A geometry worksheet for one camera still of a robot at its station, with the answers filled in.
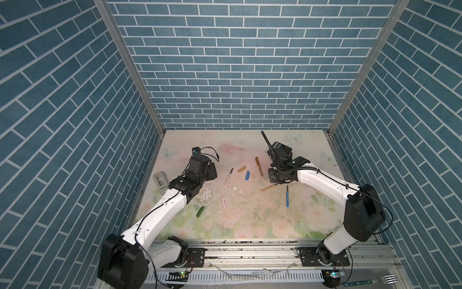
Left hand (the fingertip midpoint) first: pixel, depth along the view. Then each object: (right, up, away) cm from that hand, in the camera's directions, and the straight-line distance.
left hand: (211, 166), depth 83 cm
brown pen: (+24, -1, +22) cm, 33 cm away
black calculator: (+30, +7, -15) cm, 34 cm away
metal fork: (+71, -42, -14) cm, 83 cm away
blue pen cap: (+18, -7, +16) cm, 25 cm away
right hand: (+29, -4, +6) cm, 30 cm away
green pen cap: (-6, -22, +4) cm, 23 cm away
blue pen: (+38, -18, +9) cm, 43 cm away
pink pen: (+7, -8, +16) cm, 19 cm away
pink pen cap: (+5, -18, +6) cm, 20 cm away
